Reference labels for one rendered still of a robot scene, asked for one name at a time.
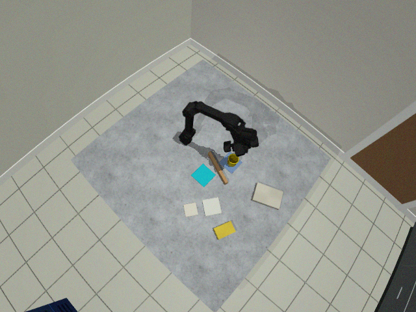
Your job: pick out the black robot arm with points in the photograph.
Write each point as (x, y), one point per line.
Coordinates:
(229, 120)

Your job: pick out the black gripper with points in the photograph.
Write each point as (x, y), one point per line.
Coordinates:
(228, 145)

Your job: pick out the yellow rectangular block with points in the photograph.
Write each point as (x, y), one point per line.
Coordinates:
(224, 230)

